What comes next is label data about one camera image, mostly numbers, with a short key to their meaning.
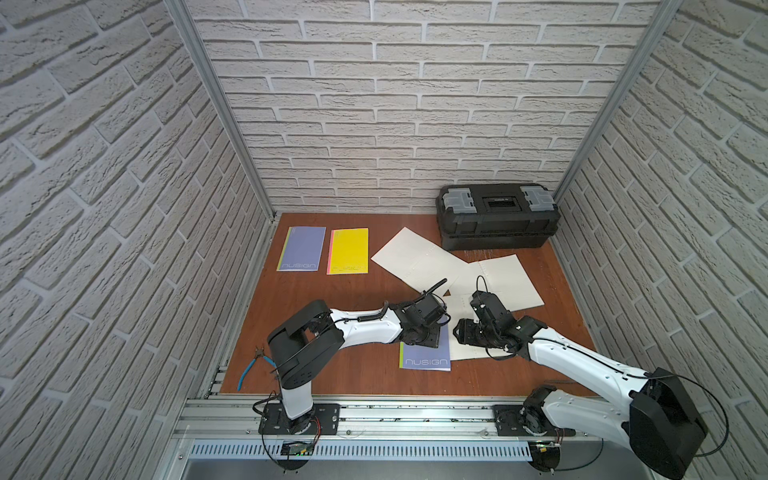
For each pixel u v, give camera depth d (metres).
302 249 1.09
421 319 0.68
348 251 1.07
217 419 0.76
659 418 0.40
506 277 1.01
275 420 0.72
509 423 0.73
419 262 1.07
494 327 0.64
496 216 0.98
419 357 0.83
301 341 0.48
